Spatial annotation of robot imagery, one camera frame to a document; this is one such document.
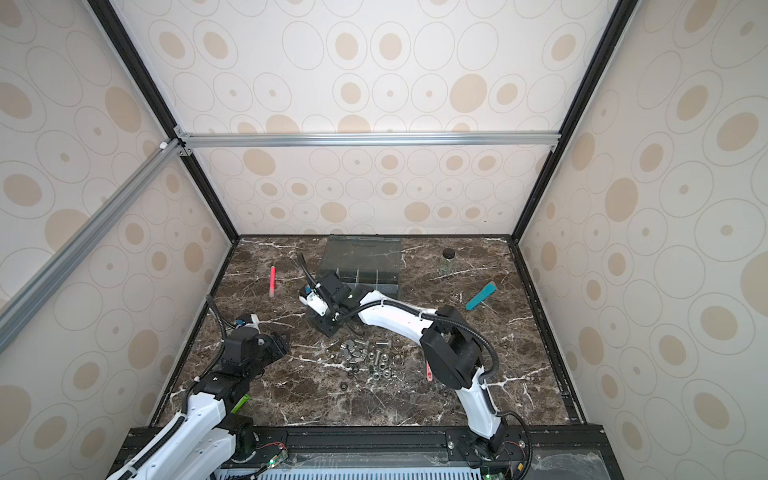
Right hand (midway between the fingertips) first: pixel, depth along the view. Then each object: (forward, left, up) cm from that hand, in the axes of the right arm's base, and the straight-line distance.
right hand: (322, 323), depth 87 cm
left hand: (-3, +9, 0) cm, 9 cm away
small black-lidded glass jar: (+24, -40, -2) cm, 47 cm away
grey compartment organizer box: (+29, -11, -8) cm, 32 cm away
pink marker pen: (+21, +22, -7) cm, 32 cm away
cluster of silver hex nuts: (-8, -17, -8) cm, 20 cm away
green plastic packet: (-25, +11, +13) cm, 30 cm away
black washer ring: (-15, -6, -8) cm, 18 cm away
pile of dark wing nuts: (-6, -9, -7) cm, 13 cm away
